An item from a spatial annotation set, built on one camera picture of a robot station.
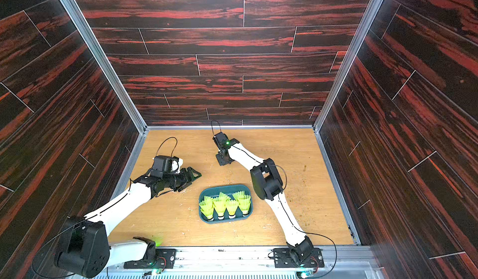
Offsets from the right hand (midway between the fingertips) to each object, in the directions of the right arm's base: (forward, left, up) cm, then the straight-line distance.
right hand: (229, 157), depth 106 cm
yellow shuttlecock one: (-30, -9, +7) cm, 32 cm away
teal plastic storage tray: (-19, -2, -1) cm, 20 cm away
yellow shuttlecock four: (-31, -4, +5) cm, 32 cm away
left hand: (-20, +12, +11) cm, 26 cm away
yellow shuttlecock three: (-25, -7, +5) cm, 26 cm away
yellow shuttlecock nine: (-31, +1, +6) cm, 31 cm away
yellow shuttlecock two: (-26, +1, +4) cm, 26 cm away
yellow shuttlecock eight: (-32, +8, +5) cm, 33 cm away
